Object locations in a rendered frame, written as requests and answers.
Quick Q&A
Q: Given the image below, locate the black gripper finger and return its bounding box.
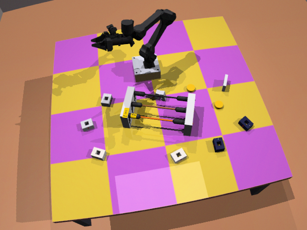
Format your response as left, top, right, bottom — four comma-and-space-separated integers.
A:
91, 38, 106, 51
91, 33, 104, 43

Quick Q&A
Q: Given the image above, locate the yellow short cylinder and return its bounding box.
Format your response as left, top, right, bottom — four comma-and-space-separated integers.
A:
187, 84, 195, 92
214, 101, 223, 109

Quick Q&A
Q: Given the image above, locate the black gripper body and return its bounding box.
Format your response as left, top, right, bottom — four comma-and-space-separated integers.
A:
103, 31, 122, 52

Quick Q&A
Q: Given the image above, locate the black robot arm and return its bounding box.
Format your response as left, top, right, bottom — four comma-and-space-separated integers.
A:
107, 9, 176, 69

